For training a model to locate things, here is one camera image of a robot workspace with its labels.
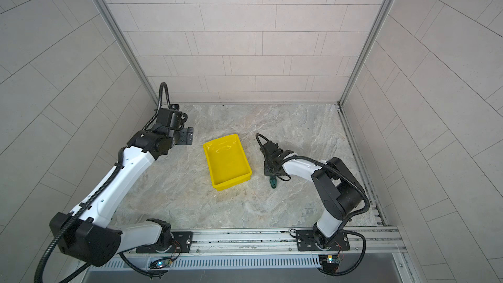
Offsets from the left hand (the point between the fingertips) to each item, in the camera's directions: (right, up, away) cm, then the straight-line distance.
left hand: (183, 128), depth 78 cm
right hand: (+35, -21, +14) cm, 43 cm away
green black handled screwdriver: (+37, -24, +7) cm, 44 cm away
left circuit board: (-2, -45, -13) cm, 46 cm away
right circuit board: (+56, -47, -10) cm, 73 cm away
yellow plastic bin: (+15, -16, +14) cm, 26 cm away
